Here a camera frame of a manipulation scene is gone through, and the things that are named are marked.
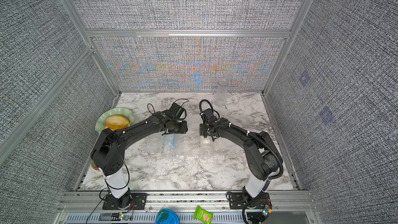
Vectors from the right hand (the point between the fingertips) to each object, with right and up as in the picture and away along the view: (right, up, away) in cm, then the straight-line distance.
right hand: (206, 126), depth 92 cm
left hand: (-10, -1, -3) cm, 11 cm away
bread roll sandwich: (-55, +2, +2) cm, 55 cm away
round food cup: (-60, -19, -11) cm, 64 cm away
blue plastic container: (-18, -32, -30) cm, 48 cm away
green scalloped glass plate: (-65, 0, +3) cm, 65 cm away
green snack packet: (-3, -37, -23) cm, 44 cm away
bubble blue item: (-20, -10, -4) cm, 23 cm away
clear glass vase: (+11, +18, +16) cm, 26 cm away
